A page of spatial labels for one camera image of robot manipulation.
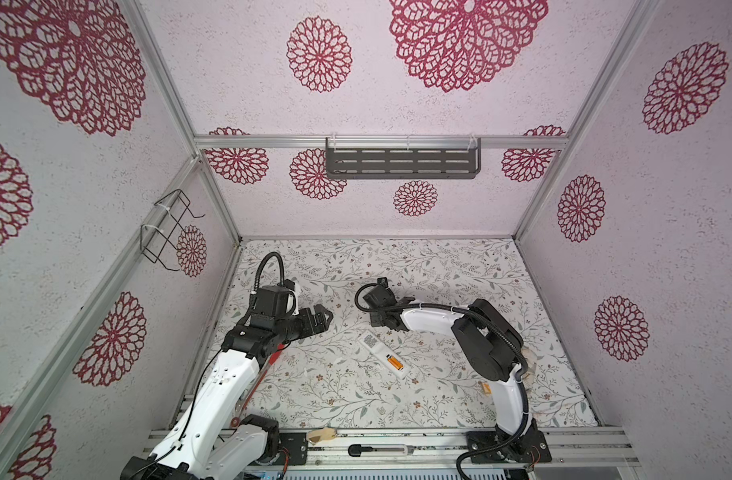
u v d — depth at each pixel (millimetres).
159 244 744
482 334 532
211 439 438
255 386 832
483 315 553
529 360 857
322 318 699
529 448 637
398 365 860
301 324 678
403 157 928
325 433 749
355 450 730
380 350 895
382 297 780
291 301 651
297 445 736
